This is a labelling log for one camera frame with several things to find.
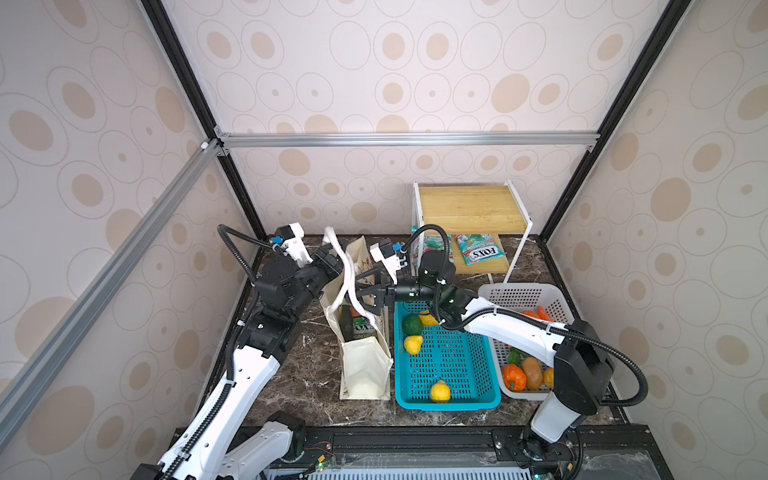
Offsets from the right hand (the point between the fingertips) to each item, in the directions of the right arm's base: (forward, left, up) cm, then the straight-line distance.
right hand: (350, 296), depth 65 cm
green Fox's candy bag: (+26, -35, -14) cm, 46 cm away
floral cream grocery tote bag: (-10, -3, -7) cm, 13 cm away
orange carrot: (+11, -56, -29) cm, 64 cm away
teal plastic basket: (-2, -30, -32) cm, 44 cm away
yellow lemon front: (-12, -21, -27) cm, 37 cm away
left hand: (+8, -1, +10) cm, 13 cm away
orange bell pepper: (-10, -41, -25) cm, 49 cm away
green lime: (+6, -15, -25) cm, 30 cm away
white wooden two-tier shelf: (+29, -32, 0) cm, 43 cm away
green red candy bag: (+28, -22, -12) cm, 38 cm away
